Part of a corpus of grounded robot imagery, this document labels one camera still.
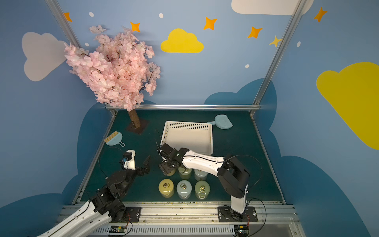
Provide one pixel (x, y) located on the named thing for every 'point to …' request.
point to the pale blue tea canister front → (184, 189)
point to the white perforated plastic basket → (196, 137)
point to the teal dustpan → (222, 122)
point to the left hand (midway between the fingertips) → (141, 154)
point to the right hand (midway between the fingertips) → (169, 162)
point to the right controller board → (242, 230)
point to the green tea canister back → (187, 174)
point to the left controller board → (117, 230)
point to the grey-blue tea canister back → (200, 175)
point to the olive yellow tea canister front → (166, 187)
